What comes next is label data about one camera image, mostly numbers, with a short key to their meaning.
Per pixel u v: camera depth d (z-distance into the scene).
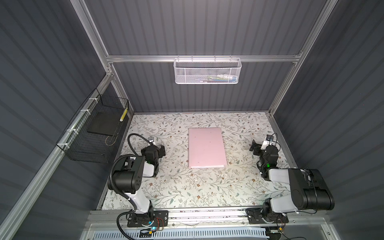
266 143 0.80
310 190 0.44
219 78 0.91
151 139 0.84
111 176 0.46
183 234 0.77
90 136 0.72
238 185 0.85
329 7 0.70
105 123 0.77
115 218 0.66
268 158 0.71
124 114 0.82
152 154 0.74
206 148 0.99
